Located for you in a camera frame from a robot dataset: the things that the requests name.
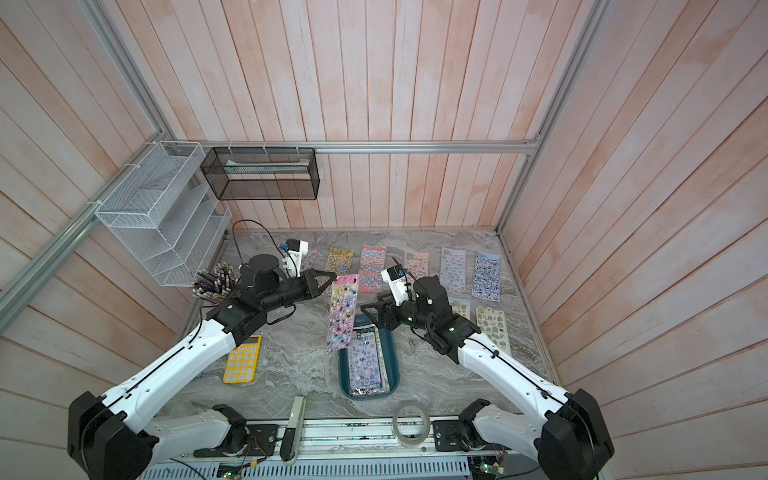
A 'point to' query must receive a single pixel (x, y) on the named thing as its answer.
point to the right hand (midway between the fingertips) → (370, 303)
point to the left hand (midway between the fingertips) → (337, 281)
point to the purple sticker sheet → (368, 372)
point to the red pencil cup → (215, 284)
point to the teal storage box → (390, 358)
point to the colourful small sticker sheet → (339, 260)
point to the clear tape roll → (424, 432)
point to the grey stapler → (291, 441)
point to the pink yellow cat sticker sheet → (342, 313)
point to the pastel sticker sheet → (417, 264)
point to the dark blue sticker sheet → (486, 281)
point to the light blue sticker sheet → (452, 272)
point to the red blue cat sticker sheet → (372, 262)
